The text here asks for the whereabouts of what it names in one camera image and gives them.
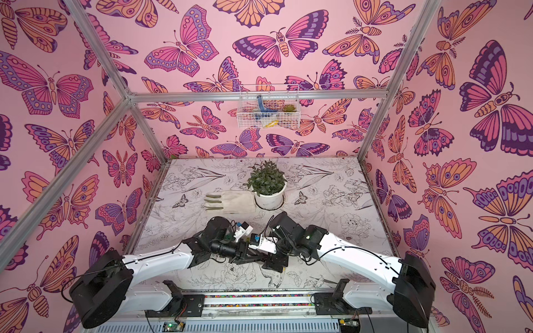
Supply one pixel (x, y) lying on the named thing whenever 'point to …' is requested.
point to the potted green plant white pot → (269, 185)
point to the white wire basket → (268, 107)
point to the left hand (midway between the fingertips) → (260, 258)
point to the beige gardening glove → (231, 202)
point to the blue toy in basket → (263, 111)
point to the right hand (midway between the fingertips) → (266, 250)
